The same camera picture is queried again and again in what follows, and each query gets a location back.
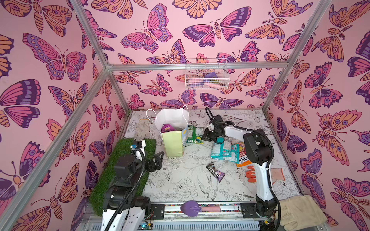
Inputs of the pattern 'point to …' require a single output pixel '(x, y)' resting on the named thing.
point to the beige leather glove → (299, 211)
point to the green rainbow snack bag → (194, 134)
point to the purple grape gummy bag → (166, 127)
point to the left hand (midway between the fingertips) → (155, 151)
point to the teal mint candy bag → (225, 150)
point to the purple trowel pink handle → (191, 208)
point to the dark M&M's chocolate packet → (217, 175)
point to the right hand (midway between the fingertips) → (201, 136)
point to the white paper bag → (174, 141)
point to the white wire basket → (195, 70)
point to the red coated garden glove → (276, 173)
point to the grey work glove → (142, 130)
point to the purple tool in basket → (211, 75)
